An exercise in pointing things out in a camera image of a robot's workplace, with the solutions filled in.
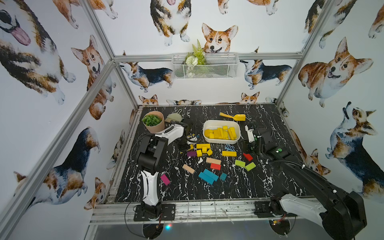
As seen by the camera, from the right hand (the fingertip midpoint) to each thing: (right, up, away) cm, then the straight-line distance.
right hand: (242, 140), depth 81 cm
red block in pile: (-14, -16, +7) cm, 22 cm away
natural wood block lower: (-30, -18, +7) cm, 35 cm away
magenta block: (-43, -22, +2) cm, 48 cm away
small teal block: (-10, -21, +3) cm, 23 cm away
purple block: (-28, -10, +12) cm, 32 cm away
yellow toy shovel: (+5, +13, +32) cm, 35 cm away
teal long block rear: (-17, -20, +4) cm, 26 cm away
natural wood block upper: (-16, -14, +9) cm, 23 cm away
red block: (+7, -12, +12) cm, 19 cm away
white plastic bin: (-5, +2, +22) cm, 22 cm away
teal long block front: (-20, -22, +3) cm, 29 cm away
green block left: (+1, -15, +9) cm, 17 cm away
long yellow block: (-5, -10, +12) cm, 16 cm away
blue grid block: (-4, -7, +14) cm, 16 cm away
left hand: (-34, -5, +16) cm, 38 cm away
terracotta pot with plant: (-52, +10, +14) cm, 55 cm away
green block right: (+6, -17, +7) cm, 19 cm away
